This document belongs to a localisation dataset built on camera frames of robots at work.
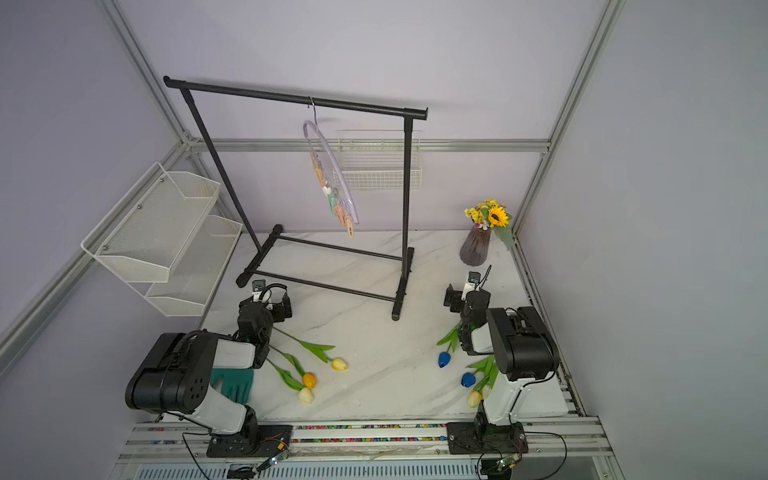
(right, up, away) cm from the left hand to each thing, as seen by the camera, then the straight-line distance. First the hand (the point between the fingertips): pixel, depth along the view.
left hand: (271, 298), depth 95 cm
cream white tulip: (+16, -24, -15) cm, 32 cm away
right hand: (+64, +2, +4) cm, 64 cm away
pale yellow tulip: (+24, -17, -11) cm, 31 cm away
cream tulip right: (+65, -23, -14) cm, 70 cm away
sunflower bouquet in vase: (+68, +26, -4) cm, 73 cm away
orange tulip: (+16, -21, -13) cm, 29 cm away
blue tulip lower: (+67, -18, -9) cm, 70 cm away
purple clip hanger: (+17, +43, +8) cm, 47 cm away
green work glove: (-3, -21, -16) cm, 26 cm away
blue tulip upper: (+58, -12, -4) cm, 59 cm away
